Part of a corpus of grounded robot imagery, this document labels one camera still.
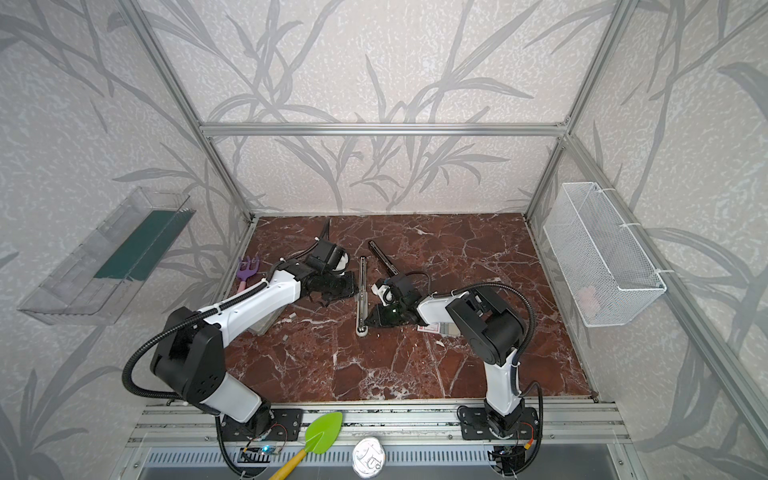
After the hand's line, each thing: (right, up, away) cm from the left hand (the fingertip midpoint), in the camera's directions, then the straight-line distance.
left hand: (363, 281), depth 86 cm
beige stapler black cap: (-1, -12, +4) cm, 12 cm away
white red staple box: (+24, -14, +2) cm, 28 cm away
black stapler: (+7, +2, +16) cm, 17 cm away
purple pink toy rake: (-45, 0, +18) cm, 49 cm away
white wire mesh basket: (+54, +4, -26) cm, 60 cm away
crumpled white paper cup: (+4, -36, -21) cm, 42 cm away
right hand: (+1, -11, +5) cm, 12 cm away
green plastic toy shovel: (-9, -36, -14) cm, 40 cm away
